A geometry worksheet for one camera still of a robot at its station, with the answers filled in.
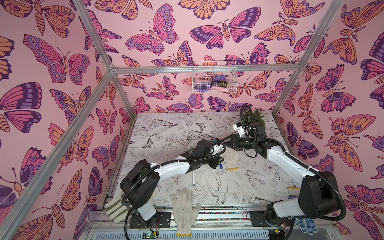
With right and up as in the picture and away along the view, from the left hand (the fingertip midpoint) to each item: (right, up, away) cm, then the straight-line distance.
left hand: (223, 158), depth 82 cm
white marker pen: (-17, -13, +5) cm, 22 cm away
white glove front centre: (-21, -27, -7) cm, 35 cm away
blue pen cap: (0, -7, +10) cm, 12 cm away
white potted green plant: (+22, +23, +10) cm, 33 cm away
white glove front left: (-56, -26, -6) cm, 62 cm away
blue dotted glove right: (+38, -29, -11) cm, 49 cm away
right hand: (0, +10, -2) cm, 10 cm away
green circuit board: (-38, -35, -11) cm, 52 cm away
